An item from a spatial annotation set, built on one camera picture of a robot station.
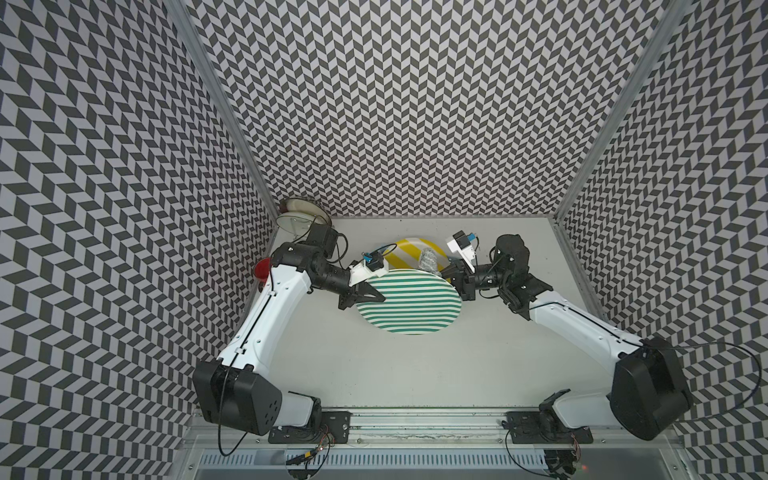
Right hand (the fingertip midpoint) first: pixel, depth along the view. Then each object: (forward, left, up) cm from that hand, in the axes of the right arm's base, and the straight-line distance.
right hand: (429, 289), depth 68 cm
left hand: (0, +13, -3) cm, 13 cm away
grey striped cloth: (+3, +1, +7) cm, 8 cm away
